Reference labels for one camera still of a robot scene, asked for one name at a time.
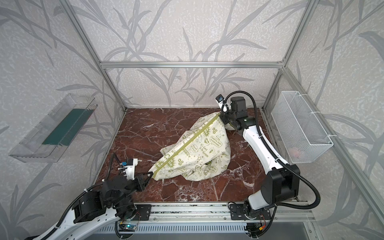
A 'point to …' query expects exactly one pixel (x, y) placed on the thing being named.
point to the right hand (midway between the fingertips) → (225, 104)
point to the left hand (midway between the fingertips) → (156, 171)
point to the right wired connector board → (253, 229)
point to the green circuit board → (127, 227)
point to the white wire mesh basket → (301, 136)
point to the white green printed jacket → (202, 153)
